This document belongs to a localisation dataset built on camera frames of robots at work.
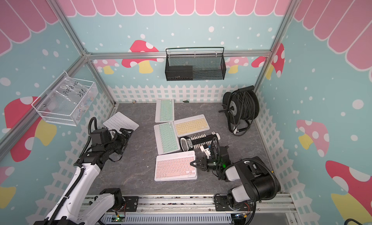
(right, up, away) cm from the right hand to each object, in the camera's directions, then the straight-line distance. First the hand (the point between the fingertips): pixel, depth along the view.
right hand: (191, 164), depth 80 cm
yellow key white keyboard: (0, +21, +25) cm, 33 cm away
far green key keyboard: (-21, +32, +34) cm, 51 cm away
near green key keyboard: (-18, +13, +19) cm, 29 cm away
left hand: (-33, +15, 0) cm, 36 cm away
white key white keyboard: (-54, +24, +29) cm, 66 cm away
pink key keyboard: (-9, -2, +2) cm, 10 cm away
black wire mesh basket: (+2, +58, +12) cm, 60 cm away
